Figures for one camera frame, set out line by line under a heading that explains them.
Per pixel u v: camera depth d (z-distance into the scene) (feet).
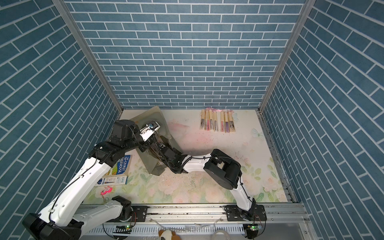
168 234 2.20
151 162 2.72
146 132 2.00
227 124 3.66
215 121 3.67
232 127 3.58
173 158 2.30
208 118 3.78
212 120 3.76
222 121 3.69
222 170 1.70
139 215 2.42
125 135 1.75
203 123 3.67
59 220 1.22
